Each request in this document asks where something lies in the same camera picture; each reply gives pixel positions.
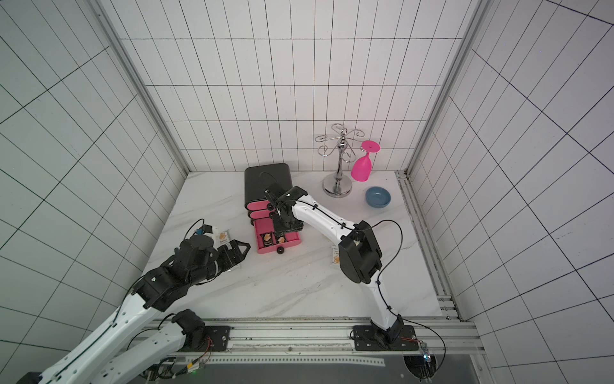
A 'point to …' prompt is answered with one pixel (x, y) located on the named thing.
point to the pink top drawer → (260, 205)
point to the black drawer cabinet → (257, 178)
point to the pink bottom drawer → (265, 226)
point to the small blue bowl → (377, 197)
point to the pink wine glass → (360, 170)
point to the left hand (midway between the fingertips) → (239, 256)
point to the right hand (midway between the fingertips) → (275, 232)
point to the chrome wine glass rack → (343, 140)
